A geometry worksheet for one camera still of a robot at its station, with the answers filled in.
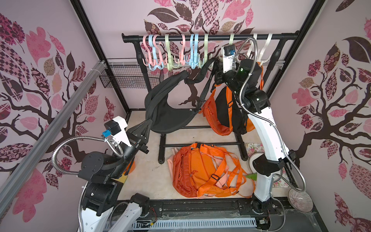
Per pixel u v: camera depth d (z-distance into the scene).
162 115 0.51
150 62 0.57
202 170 0.85
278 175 0.52
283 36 0.52
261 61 0.58
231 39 0.51
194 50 0.56
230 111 0.71
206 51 0.56
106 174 0.37
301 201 0.74
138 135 0.43
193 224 0.70
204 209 0.75
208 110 0.81
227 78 0.52
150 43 0.51
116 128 0.38
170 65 0.59
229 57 0.48
